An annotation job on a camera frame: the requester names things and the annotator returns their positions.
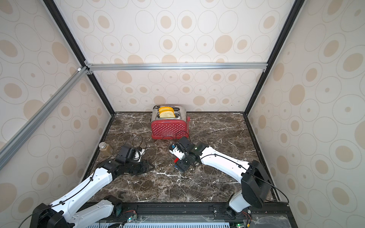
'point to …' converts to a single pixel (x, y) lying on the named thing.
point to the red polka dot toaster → (174, 128)
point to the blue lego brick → (175, 166)
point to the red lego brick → (176, 160)
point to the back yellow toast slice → (166, 108)
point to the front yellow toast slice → (167, 113)
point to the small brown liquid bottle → (106, 150)
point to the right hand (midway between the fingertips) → (180, 165)
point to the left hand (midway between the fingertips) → (154, 167)
